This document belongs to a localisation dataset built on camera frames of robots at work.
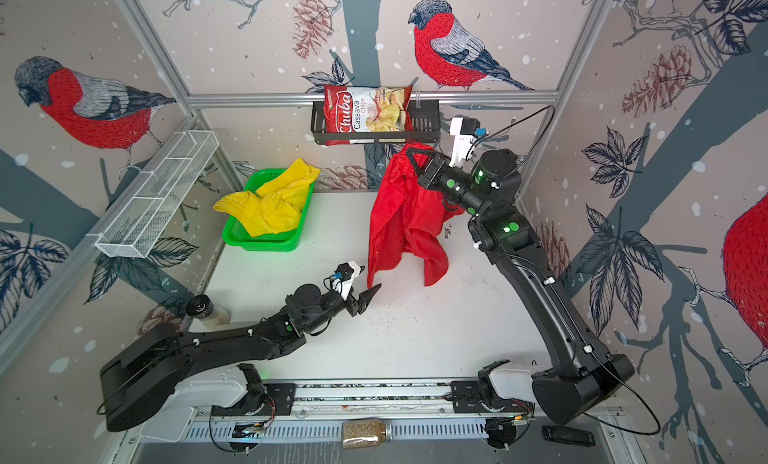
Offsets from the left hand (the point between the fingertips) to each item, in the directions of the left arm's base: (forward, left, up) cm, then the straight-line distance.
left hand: (370, 277), depth 75 cm
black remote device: (-32, -45, -15) cm, 58 cm away
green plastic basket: (+26, +49, -16) cm, 57 cm away
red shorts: (+7, -9, +17) cm, 20 cm away
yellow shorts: (+34, +36, -10) cm, 51 cm away
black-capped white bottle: (-4, +46, -8) cm, 47 cm away
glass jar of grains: (-31, +1, -15) cm, 34 cm away
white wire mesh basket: (+7, +57, +11) cm, 58 cm away
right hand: (+10, -6, +31) cm, 33 cm away
